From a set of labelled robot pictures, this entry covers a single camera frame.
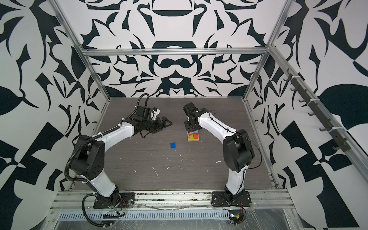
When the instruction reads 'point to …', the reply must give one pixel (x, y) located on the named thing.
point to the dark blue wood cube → (173, 145)
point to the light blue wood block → (195, 132)
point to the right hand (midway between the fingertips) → (192, 126)
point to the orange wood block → (196, 136)
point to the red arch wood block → (189, 134)
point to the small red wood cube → (196, 133)
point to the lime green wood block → (190, 137)
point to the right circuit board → (235, 216)
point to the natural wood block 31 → (192, 140)
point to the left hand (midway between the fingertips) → (169, 123)
